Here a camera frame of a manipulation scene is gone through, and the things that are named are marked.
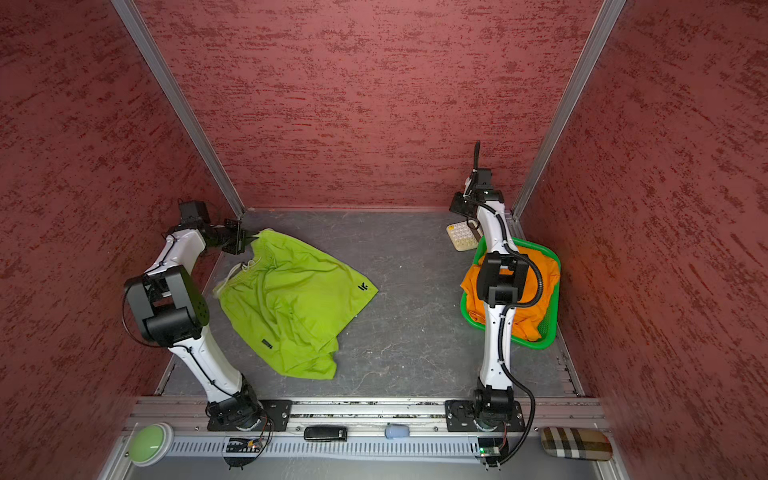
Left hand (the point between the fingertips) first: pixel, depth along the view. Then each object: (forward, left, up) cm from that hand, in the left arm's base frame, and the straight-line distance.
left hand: (261, 232), depth 93 cm
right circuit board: (-54, -67, -16) cm, 87 cm away
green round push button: (-55, +15, -15) cm, 59 cm away
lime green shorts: (-19, -10, -11) cm, 24 cm away
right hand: (+14, -63, -1) cm, 65 cm away
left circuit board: (-54, -6, -18) cm, 58 cm away
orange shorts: (-26, -80, -5) cm, 84 cm away
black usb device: (-52, -27, -13) cm, 60 cm away
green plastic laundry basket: (-26, -87, -8) cm, 91 cm away
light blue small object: (-51, -44, -14) cm, 69 cm away
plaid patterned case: (-53, -87, -12) cm, 103 cm away
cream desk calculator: (+12, -69, -14) cm, 71 cm away
